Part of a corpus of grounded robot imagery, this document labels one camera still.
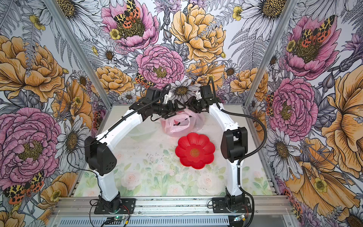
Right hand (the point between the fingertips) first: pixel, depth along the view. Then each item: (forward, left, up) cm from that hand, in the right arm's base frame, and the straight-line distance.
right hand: (186, 108), depth 92 cm
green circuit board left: (-55, +35, -21) cm, 68 cm away
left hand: (-10, +3, +6) cm, 12 cm away
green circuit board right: (-56, -25, -22) cm, 65 cm away
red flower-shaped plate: (-19, -5, -21) cm, 29 cm away
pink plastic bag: (-7, +2, -7) cm, 10 cm away
